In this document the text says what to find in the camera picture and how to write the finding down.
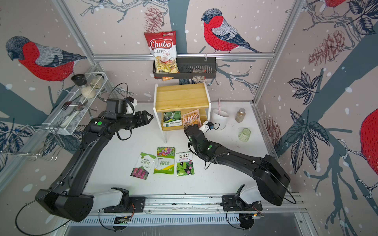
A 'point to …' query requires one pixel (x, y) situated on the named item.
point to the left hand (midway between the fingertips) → (150, 115)
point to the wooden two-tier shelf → (180, 97)
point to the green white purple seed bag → (143, 166)
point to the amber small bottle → (240, 115)
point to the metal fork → (67, 103)
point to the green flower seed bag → (165, 161)
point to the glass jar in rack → (97, 81)
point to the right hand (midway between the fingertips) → (185, 125)
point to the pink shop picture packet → (191, 118)
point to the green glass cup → (244, 135)
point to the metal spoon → (80, 106)
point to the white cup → (220, 116)
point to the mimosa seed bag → (184, 163)
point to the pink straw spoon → (219, 107)
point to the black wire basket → (191, 68)
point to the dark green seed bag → (172, 118)
